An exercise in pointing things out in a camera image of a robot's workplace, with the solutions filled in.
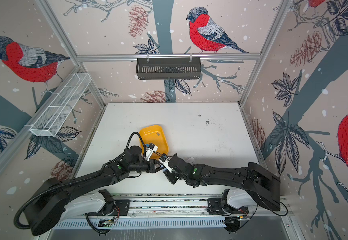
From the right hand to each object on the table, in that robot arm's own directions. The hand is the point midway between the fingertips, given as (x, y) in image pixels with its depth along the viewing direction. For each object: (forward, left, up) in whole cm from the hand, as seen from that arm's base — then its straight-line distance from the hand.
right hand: (164, 172), depth 79 cm
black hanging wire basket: (+67, +2, +23) cm, 71 cm away
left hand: (0, -1, +6) cm, 6 cm away
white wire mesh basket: (+13, +55, +27) cm, 63 cm away
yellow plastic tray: (+27, +10, -4) cm, 30 cm away
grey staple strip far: (+29, +8, -6) cm, 30 cm away
